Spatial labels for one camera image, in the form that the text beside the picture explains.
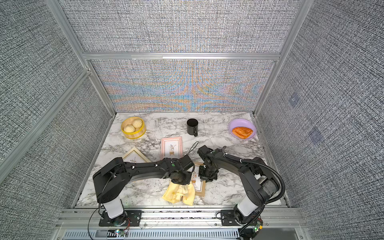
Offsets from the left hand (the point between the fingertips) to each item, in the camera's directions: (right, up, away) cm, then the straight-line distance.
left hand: (191, 183), depth 84 cm
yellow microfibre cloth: (-8, -2, -8) cm, 12 cm away
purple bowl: (+39, +34, +29) cm, 60 cm away
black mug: (+1, +32, +19) cm, 37 cm away
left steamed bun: (-43, +31, +19) cm, 56 cm away
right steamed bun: (-38, +34, +22) cm, 56 cm away
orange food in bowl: (+35, +28, +20) cm, 49 cm away
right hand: (+7, +2, +3) cm, 8 cm away
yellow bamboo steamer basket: (-36, +28, +19) cm, 50 cm away
